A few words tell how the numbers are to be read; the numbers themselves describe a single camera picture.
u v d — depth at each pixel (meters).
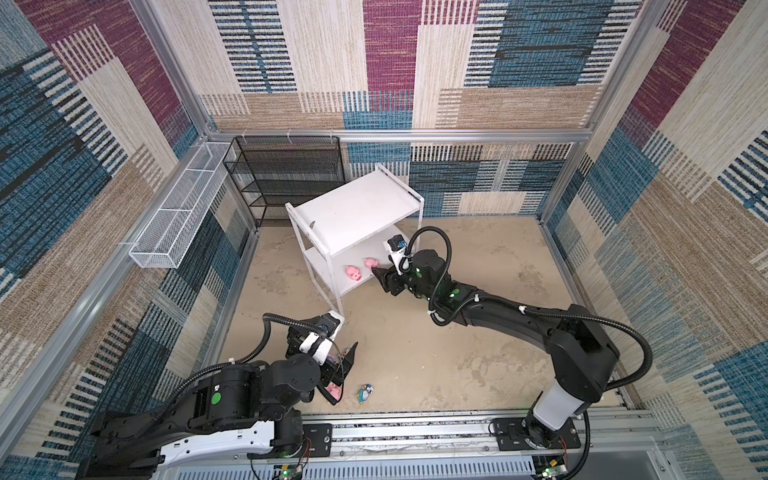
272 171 1.07
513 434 0.73
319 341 0.49
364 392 0.79
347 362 0.56
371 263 0.85
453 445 0.73
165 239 0.70
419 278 0.65
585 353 0.45
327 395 0.50
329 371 0.54
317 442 0.73
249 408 0.45
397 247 0.70
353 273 0.83
